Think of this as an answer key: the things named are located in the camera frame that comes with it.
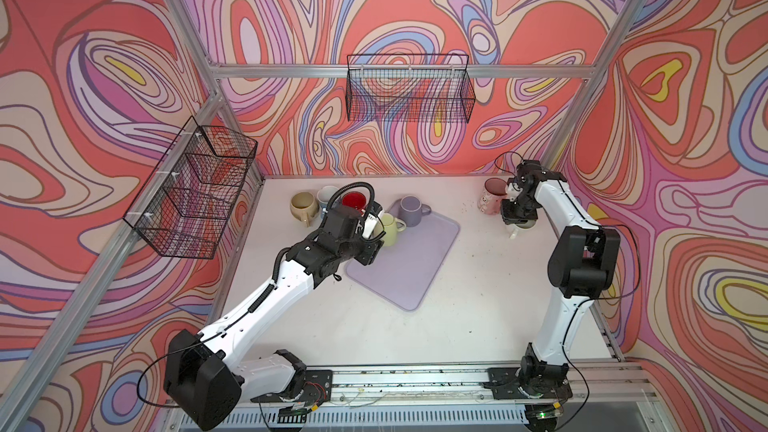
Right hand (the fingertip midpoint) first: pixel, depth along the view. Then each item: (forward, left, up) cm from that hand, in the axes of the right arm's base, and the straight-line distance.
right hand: (512, 225), depth 95 cm
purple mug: (+7, +32, 0) cm, 33 cm away
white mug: (-4, -2, +5) cm, 6 cm away
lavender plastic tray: (-11, +35, -8) cm, 38 cm away
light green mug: (0, +39, +1) cm, 39 cm away
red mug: (+14, +51, -1) cm, 53 cm away
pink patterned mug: (+11, +4, +1) cm, 12 cm away
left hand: (-10, +43, +12) cm, 46 cm away
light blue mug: (+15, +62, 0) cm, 64 cm away
